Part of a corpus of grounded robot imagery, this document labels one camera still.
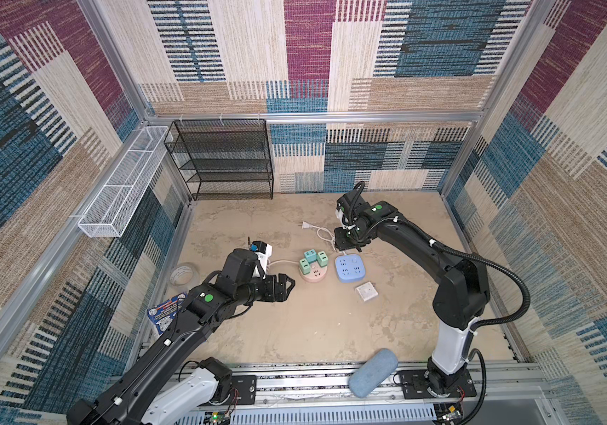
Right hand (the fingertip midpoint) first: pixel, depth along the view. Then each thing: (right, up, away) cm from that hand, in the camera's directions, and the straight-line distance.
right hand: (344, 246), depth 87 cm
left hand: (-18, -8, -14) cm, 24 cm away
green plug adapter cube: (-7, -5, +5) cm, 10 cm away
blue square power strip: (+3, -9, +8) cm, 12 cm away
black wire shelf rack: (-45, +33, +22) cm, 60 cm away
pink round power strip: (-9, -10, +7) cm, 15 cm away
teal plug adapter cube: (-11, -4, +7) cm, 13 cm away
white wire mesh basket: (-64, +11, -15) cm, 67 cm away
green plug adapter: (-13, -7, +3) cm, 15 cm away
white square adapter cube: (+8, -15, +2) cm, 17 cm away
